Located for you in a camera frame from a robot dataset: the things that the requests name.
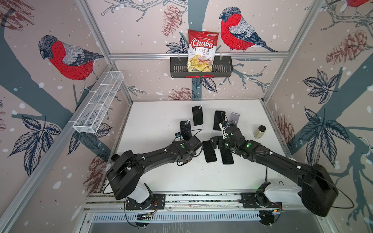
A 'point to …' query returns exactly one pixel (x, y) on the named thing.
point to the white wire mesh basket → (97, 104)
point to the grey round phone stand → (234, 118)
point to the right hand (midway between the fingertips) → (216, 137)
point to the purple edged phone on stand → (185, 129)
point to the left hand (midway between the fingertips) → (190, 149)
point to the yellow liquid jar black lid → (260, 132)
